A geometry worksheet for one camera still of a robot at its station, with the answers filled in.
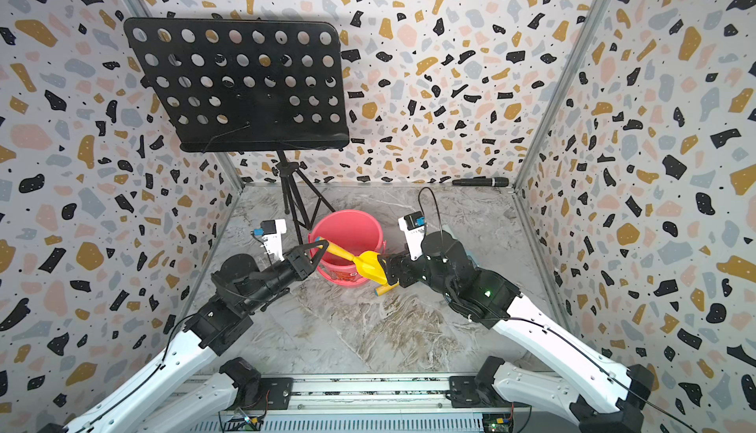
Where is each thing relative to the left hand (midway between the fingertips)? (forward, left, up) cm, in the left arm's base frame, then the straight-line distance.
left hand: (328, 245), depth 66 cm
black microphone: (+53, -53, -32) cm, 82 cm away
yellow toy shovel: (+1, -8, -9) cm, 13 cm away
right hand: (-1, -14, -2) cm, 14 cm away
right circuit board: (-31, -39, -33) cm, 60 cm away
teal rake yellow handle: (+4, -12, -30) cm, 33 cm away
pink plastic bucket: (+15, -3, -16) cm, 22 cm away
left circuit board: (-30, +23, -33) cm, 50 cm away
